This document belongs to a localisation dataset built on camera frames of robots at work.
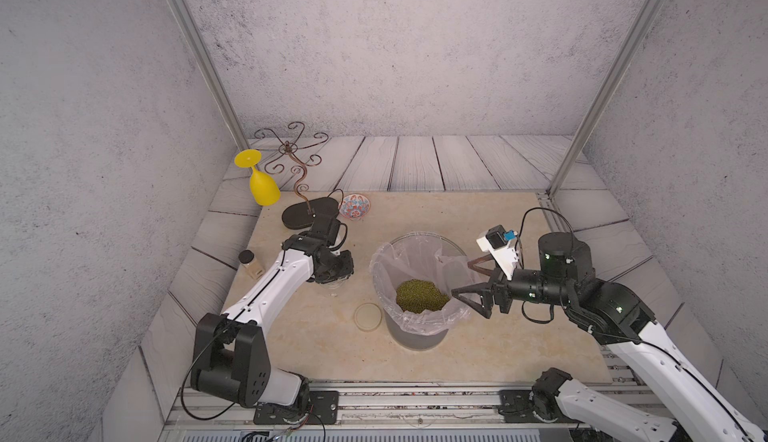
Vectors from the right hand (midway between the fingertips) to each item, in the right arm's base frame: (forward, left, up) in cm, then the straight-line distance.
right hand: (466, 280), depth 60 cm
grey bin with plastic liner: (+14, +7, -13) cm, 20 cm away
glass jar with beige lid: (+9, +32, -21) cm, 39 cm away
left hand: (+14, +26, -20) cm, 36 cm away
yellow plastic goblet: (+36, +55, -9) cm, 66 cm away
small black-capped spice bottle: (+19, +60, -22) cm, 66 cm away
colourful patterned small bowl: (+48, +31, -30) cm, 64 cm away
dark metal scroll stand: (+43, +51, -29) cm, 73 cm away
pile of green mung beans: (+10, +8, -27) cm, 29 cm away
